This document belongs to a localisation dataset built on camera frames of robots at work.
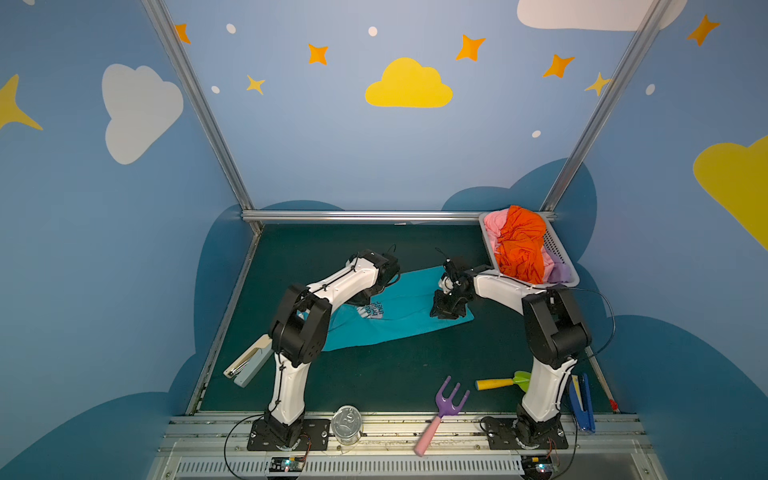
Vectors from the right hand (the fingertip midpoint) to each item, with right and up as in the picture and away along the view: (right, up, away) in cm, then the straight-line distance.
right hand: (435, 311), depth 95 cm
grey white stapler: (-57, -13, -12) cm, 60 cm away
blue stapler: (+36, -22, -17) cm, 45 cm away
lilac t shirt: (+41, +13, +1) cm, 43 cm away
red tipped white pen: (+49, -24, -11) cm, 56 cm away
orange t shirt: (+31, +21, +7) cm, 38 cm away
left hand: (-28, +4, -5) cm, 29 cm away
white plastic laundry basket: (+45, +24, +11) cm, 52 cm away
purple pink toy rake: (0, -23, -16) cm, 28 cm away
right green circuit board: (+21, -33, -24) cm, 46 cm away
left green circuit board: (-40, -32, -24) cm, 57 cm away
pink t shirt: (+26, +31, +17) cm, 44 cm away
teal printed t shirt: (-11, -1, +4) cm, 11 cm away
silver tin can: (-26, -23, -24) cm, 42 cm away
